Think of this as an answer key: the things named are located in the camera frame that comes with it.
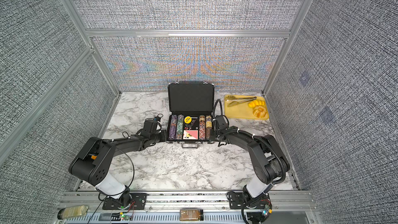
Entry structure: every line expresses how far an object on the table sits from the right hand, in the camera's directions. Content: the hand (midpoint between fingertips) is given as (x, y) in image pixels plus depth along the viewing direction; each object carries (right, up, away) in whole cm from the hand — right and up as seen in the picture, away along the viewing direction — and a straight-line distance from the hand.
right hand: (212, 134), depth 94 cm
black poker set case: (-12, +21, +7) cm, 25 cm away
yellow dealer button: (-15, +9, +6) cm, 19 cm away
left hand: (-25, -2, 0) cm, 25 cm away
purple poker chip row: (-24, +4, +1) cm, 24 cm away
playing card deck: (-12, 0, 0) cm, 12 cm away
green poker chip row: (-20, +3, 0) cm, 20 cm away
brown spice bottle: (-12, -30, -27) cm, 42 cm away
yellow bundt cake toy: (+32, +14, +9) cm, 36 cm away
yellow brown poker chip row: (-2, +4, +1) cm, 5 cm away
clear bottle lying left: (-67, -30, -27) cm, 78 cm away
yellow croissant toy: (+32, +20, +15) cm, 41 cm away
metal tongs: (+22, +22, +21) cm, 37 cm away
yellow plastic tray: (+25, +17, +16) cm, 34 cm away
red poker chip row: (-6, +4, +1) cm, 7 cm away
